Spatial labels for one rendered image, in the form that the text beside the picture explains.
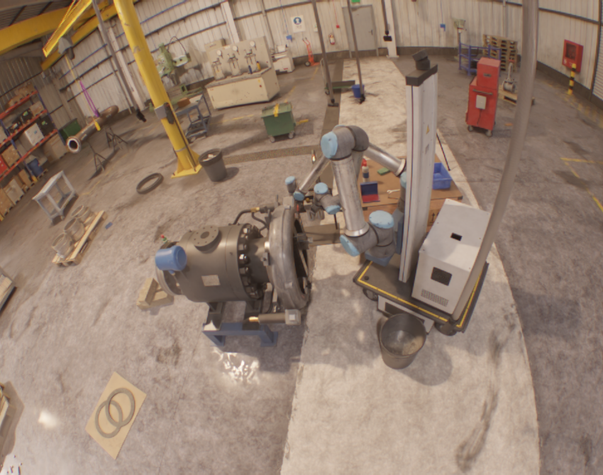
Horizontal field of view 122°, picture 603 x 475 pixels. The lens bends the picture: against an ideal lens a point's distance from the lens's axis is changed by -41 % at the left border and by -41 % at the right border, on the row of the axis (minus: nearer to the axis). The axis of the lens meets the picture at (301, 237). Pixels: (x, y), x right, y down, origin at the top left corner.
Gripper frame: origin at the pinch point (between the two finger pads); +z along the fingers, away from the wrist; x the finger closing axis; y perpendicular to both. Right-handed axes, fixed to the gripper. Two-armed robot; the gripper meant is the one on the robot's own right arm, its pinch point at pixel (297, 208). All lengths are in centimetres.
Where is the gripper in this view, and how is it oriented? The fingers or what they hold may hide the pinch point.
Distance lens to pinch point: 261.4
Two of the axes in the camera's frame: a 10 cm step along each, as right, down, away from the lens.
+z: 2.0, 6.9, 6.9
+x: 9.8, -1.1, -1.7
